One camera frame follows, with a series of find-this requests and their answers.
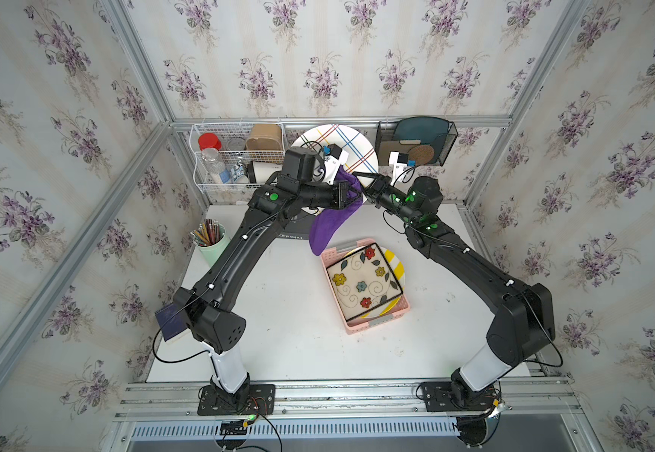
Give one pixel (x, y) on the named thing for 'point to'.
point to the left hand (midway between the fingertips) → (366, 199)
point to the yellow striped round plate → (397, 270)
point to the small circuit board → (233, 427)
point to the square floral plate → (363, 281)
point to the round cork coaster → (422, 154)
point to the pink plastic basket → (363, 324)
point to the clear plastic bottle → (215, 167)
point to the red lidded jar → (209, 140)
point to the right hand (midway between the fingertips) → (354, 175)
